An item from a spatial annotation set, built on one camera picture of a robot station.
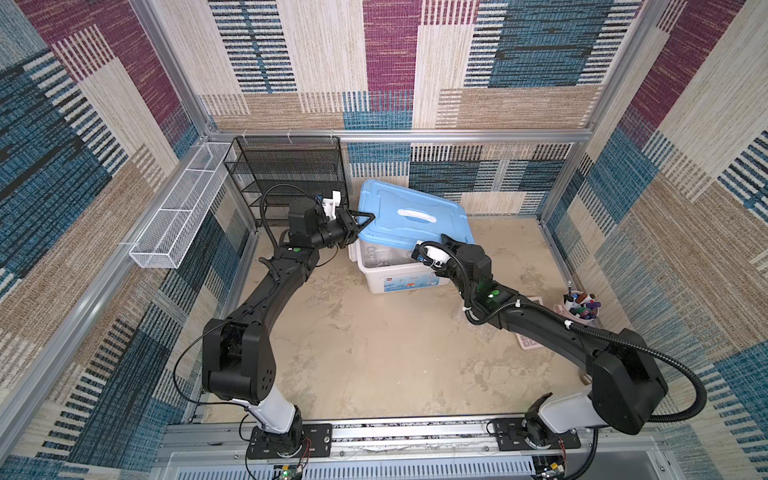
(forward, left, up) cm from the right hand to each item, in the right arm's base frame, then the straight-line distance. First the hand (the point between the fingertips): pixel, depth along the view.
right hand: (447, 238), depth 81 cm
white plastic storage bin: (-4, +15, -8) cm, 17 cm away
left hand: (+2, +19, +7) cm, 20 cm away
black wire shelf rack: (+36, +41, 0) cm, 55 cm away
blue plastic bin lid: (+6, +11, +3) cm, 13 cm away
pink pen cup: (-13, -38, -16) cm, 43 cm away
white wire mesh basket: (+8, +83, -6) cm, 83 cm away
